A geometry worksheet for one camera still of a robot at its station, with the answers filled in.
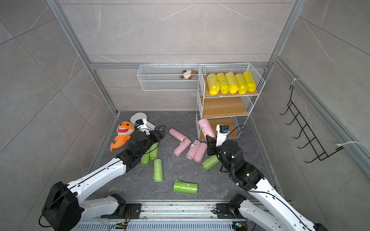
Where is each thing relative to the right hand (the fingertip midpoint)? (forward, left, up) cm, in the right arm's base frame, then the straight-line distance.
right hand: (210, 135), depth 68 cm
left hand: (+10, +24, -4) cm, 26 cm away
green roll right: (-1, -3, -27) cm, 28 cm away
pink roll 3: (+4, +4, -27) cm, 28 cm away
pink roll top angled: (+20, +19, -27) cm, 38 cm away
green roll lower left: (-10, +29, -26) cm, 40 cm away
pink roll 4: (+4, +2, +2) cm, 4 cm away
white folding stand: (+37, +47, -25) cm, 65 cm away
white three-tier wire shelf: (+23, -17, -6) cm, 30 cm away
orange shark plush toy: (+21, +55, -21) cm, 63 cm away
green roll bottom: (-16, +15, -26) cm, 34 cm away
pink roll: (+11, +15, -27) cm, 33 cm away
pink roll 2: (+8, +8, -28) cm, 30 cm away
